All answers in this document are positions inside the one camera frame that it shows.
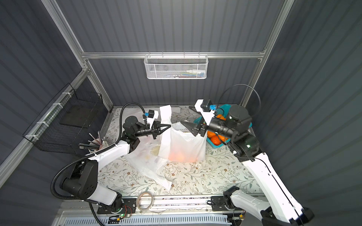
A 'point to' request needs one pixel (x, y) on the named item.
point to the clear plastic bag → (145, 158)
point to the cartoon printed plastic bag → (178, 142)
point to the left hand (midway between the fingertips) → (172, 128)
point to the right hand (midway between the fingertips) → (190, 113)
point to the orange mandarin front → (216, 140)
